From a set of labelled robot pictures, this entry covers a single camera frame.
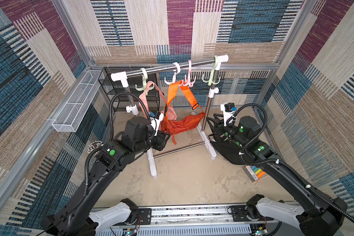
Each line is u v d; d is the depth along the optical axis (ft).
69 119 3.01
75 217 1.19
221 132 2.05
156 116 1.75
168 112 3.06
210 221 2.39
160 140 1.77
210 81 2.13
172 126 2.60
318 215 1.23
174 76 2.07
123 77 1.77
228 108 1.84
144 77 1.83
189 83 2.13
